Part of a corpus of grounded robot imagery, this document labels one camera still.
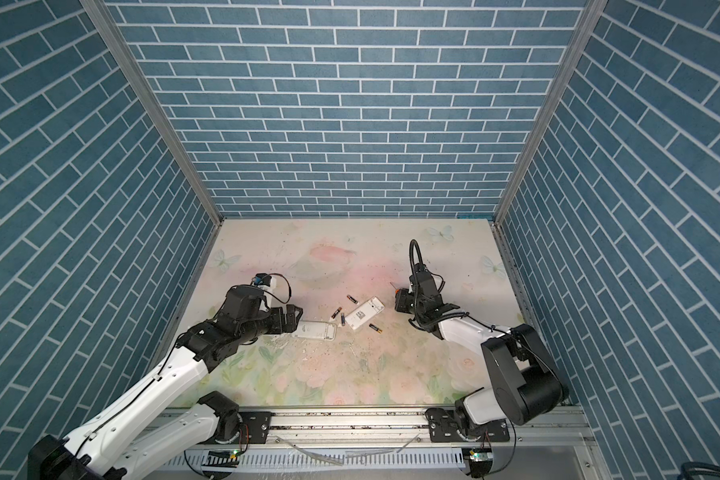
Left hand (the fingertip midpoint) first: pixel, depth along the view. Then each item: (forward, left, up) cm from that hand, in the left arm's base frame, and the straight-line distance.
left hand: (290, 311), depth 80 cm
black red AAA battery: (+10, -16, -13) cm, 23 cm away
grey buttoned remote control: (0, -5, -12) cm, 13 cm away
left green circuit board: (-31, +15, -17) cm, 38 cm away
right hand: (+10, -30, -7) cm, 32 cm away
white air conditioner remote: (+6, -20, -13) cm, 24 cm away
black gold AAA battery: (+1, -23, -13) cm, 27 cm away
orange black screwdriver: (+13, -31, -11) cm, 35 cm away
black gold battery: (+6, -11, -13) cm, 18 cm away
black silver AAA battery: (+4, -13, -14) cm, 20 cm away
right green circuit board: (-33, -49, -18) cm, 61 cm away
